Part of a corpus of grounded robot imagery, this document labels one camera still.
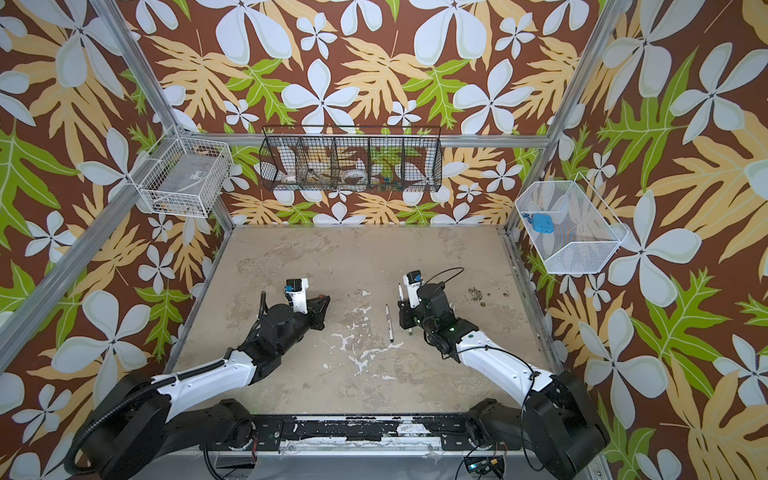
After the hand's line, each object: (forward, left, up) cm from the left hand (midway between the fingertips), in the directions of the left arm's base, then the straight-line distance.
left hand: (326, 294), depth 83 cm
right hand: (-1, -20, -2) cm, 20 cm away
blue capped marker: (-3, -18, -15) cm, 23 cm away
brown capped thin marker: (+1, -21, 0) cm, 21 cm away
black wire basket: (+44, +5, +15) cm, 47 cm away
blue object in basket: (+18, -63, +11) cm, 66 cm away
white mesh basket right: (+15, -69, +12) cm, 72 cm away
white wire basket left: (+29, +42, +18) cm, 54 cm away
